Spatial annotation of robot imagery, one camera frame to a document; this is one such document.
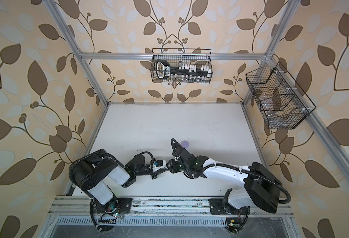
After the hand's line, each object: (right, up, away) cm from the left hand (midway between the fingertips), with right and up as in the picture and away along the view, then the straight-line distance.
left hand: (166, 164), depth 84 cm
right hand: (+2, 0, -3) cm, 3 cm away
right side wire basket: (+59, +34, -11) cm, 69 cm away
